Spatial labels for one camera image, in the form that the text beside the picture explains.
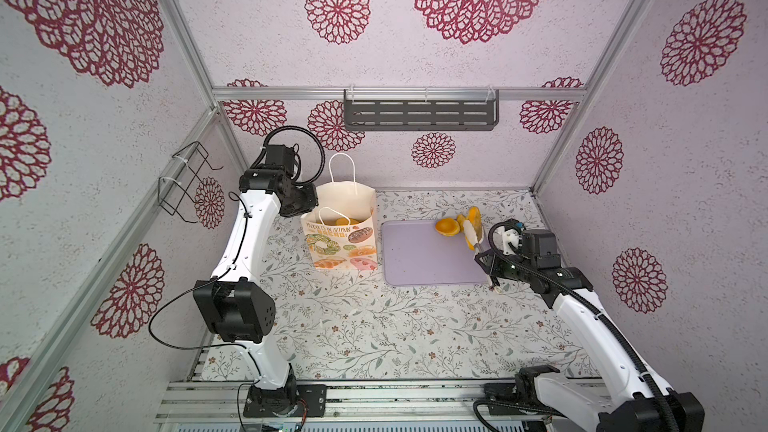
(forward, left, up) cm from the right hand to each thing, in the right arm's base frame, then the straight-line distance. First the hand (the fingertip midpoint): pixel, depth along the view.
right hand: (480, 253), depth 80 cm
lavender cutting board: (+12, +15, -19) cm, 28 cm away
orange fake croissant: (+12, 0, 0) cm, 13 cm away
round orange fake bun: (+21, +5, -15) cm, 27 cm away
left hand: (+9, +46, +6) cm, 47 cm away
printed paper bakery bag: (+2, +36, +5) cm, 37 cm away
